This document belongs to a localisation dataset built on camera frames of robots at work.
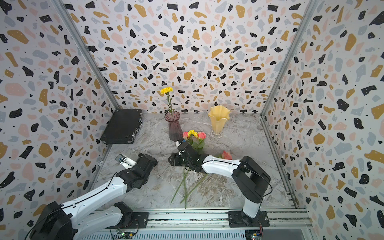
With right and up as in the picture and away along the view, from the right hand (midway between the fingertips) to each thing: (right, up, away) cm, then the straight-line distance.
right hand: (170, 159), depth 83 cm
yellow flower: (-4, +39, +4) cm, 40 cm away
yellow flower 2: (+10, +13, +18) cm, 25 cm away
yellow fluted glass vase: (+29, +26, +17) cm, 42 cm away
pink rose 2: (+6, +12, +20) cm, 24 cm away
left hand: (-17, 0, 0) cm, 17 cm away
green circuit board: (-18, -33, -13) cm, 40 cm away
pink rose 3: (+32, 0, +11) cm, 34 cm away
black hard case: (-41, +18, +27) cm, 52 cm away
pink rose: (+17, +12, +20) cm, 29 cm away
